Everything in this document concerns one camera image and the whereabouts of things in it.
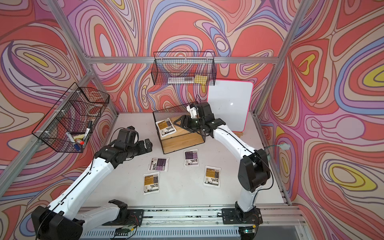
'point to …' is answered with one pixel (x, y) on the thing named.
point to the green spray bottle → (284, 146)
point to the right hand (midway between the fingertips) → (178, 128)
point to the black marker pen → (87, 129)
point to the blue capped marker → (77, 147)
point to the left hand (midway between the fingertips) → (146, 145)
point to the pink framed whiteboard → (230, 100)
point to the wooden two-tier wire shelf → (172, 137)
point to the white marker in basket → (71, 137)
